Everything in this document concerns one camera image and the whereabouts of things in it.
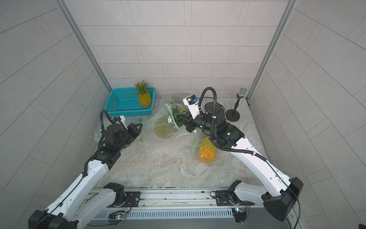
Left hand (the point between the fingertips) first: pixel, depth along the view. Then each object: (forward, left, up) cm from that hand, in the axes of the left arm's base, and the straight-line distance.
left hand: (146, 122), depth 77 cm
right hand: (-6, -19, +14) cm, 24 cm away
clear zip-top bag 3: (-11, -27, -13) cm, 32 cm away
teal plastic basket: (+33, +27, -20) cm, 47 cm away
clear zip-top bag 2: (-11, -20, +6) cm, 24 cm away
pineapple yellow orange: (+30, +9, -9) cm, 32 cm away
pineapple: (-8, -11, +7) cm, 16 cm away
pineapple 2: (-11, -34, -11) cm, 37 cm away
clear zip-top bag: (-1, +31, -11) cm, 33 cm away
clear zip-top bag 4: (+32, -12, -14) cm, 37 cm away
